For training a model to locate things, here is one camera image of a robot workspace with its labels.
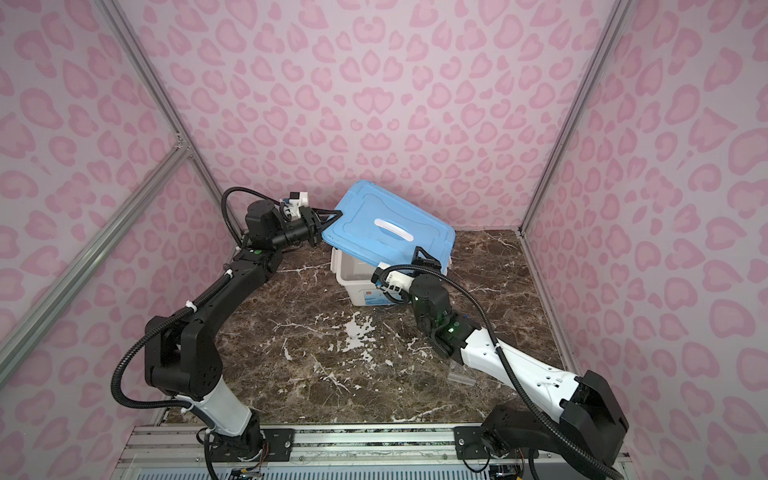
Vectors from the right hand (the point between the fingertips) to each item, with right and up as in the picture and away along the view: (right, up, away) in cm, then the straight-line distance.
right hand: (420, 250), depth 74 cm
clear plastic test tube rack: (+12, -35, +8) cm, 38 cm away
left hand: (-19, +10, +1) cm, 22 cm away
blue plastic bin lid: (-9, +6, +6) cm, 12 cm away
